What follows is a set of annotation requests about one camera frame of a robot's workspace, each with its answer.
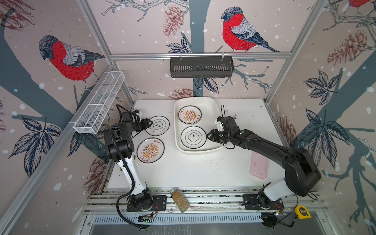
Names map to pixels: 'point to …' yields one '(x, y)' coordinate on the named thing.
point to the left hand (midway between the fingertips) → (148, 123)
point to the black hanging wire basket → (204, 67)
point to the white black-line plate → (193, 137)
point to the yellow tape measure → (302, 212)
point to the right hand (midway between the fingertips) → (206, 137)
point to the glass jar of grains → (180, 199)
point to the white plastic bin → (211, 110)
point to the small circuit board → (145, 219)
